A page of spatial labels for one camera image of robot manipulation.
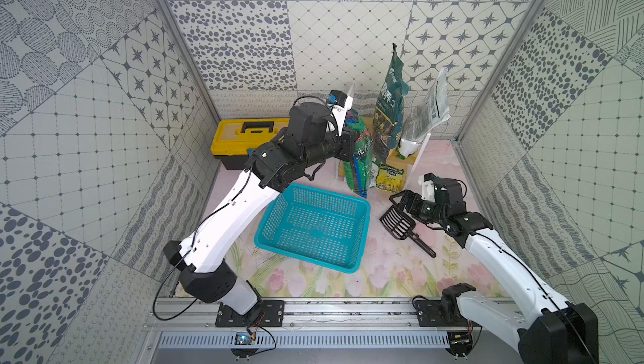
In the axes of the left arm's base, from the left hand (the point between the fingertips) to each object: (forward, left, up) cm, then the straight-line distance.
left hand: (358, 125), depth 59 cm
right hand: (-3, -15, -32) cm, 35 cm away
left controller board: (-39, +32, -48) cm, 70 cm away
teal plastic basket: (-4, +13, -47) cm, 49 cm away
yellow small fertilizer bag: (+14, -16, -40) cm, 46 cm away
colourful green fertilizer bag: (-4, -1, -13) cm, 14 cm away
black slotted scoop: (-3, -19, -47) cm, 51 cm away
